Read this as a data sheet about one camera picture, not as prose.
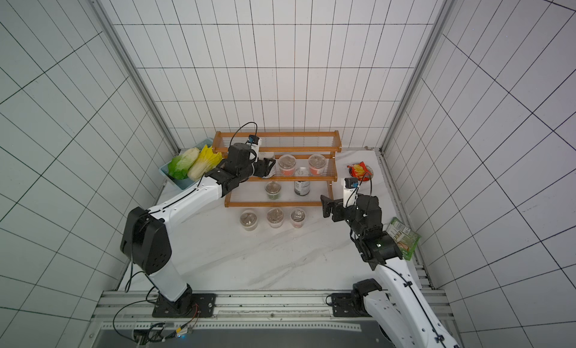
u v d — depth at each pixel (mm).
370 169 1051
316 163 873
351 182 623
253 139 744
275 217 877
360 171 1033
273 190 949
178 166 999
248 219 876
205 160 1061
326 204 657
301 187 947
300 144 1220
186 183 1025
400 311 457
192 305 699
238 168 652
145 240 450
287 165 862
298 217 877
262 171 762
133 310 726
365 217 526
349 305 726
